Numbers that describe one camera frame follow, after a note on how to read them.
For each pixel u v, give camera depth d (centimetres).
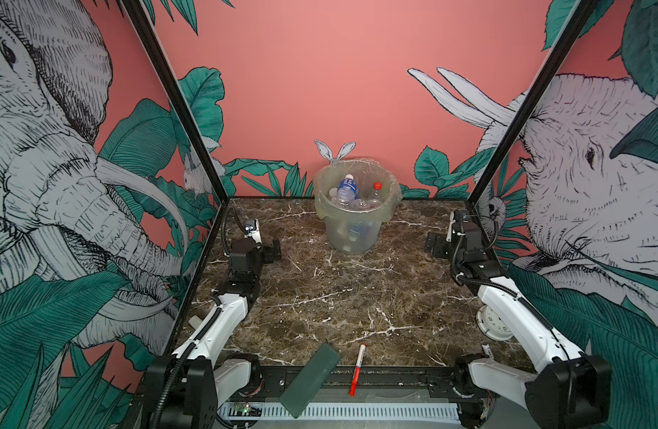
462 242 60
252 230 71
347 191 89
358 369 76
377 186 94
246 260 61
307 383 75
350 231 91
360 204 88
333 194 95
